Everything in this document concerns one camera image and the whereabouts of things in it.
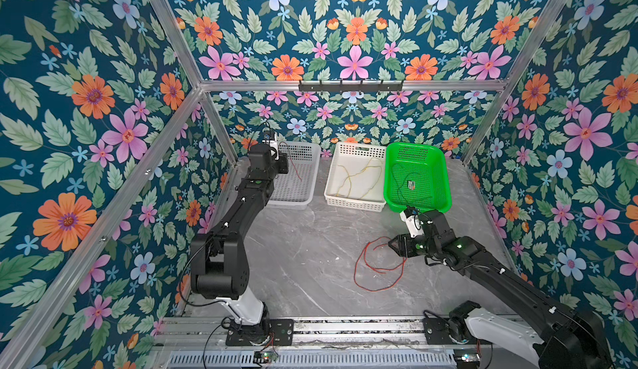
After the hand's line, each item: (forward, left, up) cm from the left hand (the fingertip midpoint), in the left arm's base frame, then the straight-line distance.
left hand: (282, 148), depth 86 cm
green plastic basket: (+5, -56, -26) cm, 62 cm away
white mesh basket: (+2, -1, -26) cm, 26 cm away
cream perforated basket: (+8, -29, -27) cm, 40 cm away
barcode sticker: (+1, -53, -28) cm, 60 cm away
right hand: (-30, -37, -15) cm, 50 cm away
